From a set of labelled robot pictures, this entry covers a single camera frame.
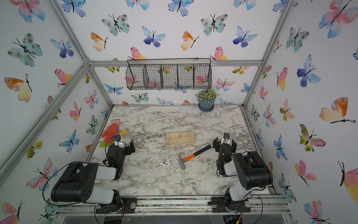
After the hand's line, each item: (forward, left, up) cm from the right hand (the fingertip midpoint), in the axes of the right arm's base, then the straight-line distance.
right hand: (227, 137), depth 91 cm
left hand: (-5, +66, -1) cm, 66 cm away
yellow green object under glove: (-6, +82, -6) cm, 82 cm away
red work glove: (+4, +81, -6) cm, 81 cm away
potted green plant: (+31, +13, +5) cm, 34 cm away
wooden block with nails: (0, +33, -4) cm, 33 cm away
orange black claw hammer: (-14, +29, -7) cm, 33 cm away
